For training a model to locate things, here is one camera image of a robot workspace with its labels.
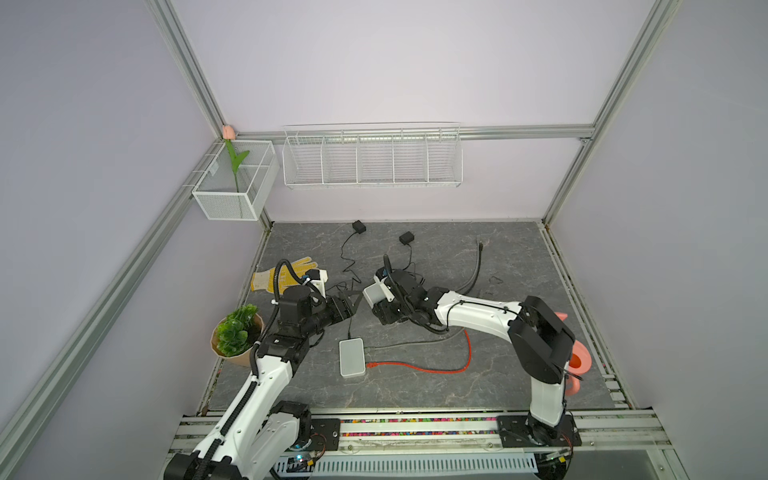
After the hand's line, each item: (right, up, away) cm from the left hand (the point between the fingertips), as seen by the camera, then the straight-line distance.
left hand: (356, 300), depth 79 cm
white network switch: (-2, -17, +6) cm, 19 cm away
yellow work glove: (-35, +3, +24) cm, 43 cm away
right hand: (+7, -4, +11) cm, 13 cm away
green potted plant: (-30, -8, -5) cm, 32 cm away
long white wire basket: (+3, +45, +20) cm, 49 cm away
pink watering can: (+57, -14, -4) cm, 59 cm away
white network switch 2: (+5, +1, +6) cm, 8 cm away
